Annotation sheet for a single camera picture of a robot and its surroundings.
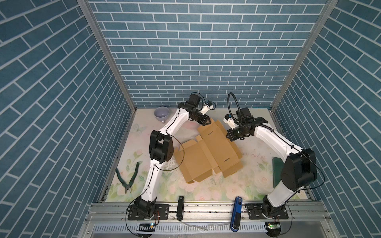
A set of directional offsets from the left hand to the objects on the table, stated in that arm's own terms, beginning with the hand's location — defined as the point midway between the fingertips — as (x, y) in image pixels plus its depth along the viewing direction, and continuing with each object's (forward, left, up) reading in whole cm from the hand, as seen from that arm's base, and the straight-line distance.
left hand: (207, 120), depth 95 cm
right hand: (-12, -11, +1) cm, 16 cm away
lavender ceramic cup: (+16, +34, -10) cm, 39 cm away
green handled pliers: (-36, +47, -15) cm, 61 cm away
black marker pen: (-48, +16, -14) cm, 52 cm away
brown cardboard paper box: (-16, -3, -11) cm, 20 cm away
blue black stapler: (-52, -12, -13) cm, 55 cm away
